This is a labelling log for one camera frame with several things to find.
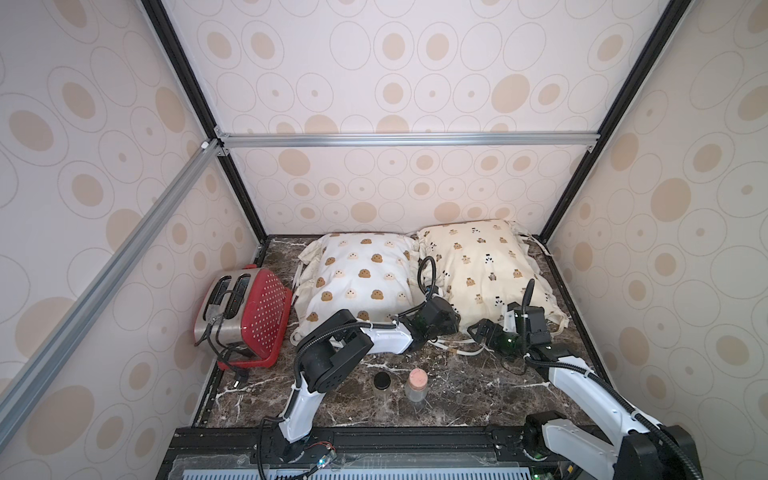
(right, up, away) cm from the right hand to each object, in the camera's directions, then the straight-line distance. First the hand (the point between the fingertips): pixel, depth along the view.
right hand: (489, 334), depth 86 cm
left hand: (-5, +4, +2) cm, 7 cm away
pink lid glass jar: (-22, -12, -11) cm, 27 cm away
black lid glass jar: (-31, -11, -11) cm, 35 cm away
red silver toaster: (-67, +7, -9) cm, 68 cm away
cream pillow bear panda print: (+1, +19, +11) cm, 22 cm away
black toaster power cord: (-70, -11, -3) cm, 71 cm away
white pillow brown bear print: (-35, +17, +9) cm, 40 cm away
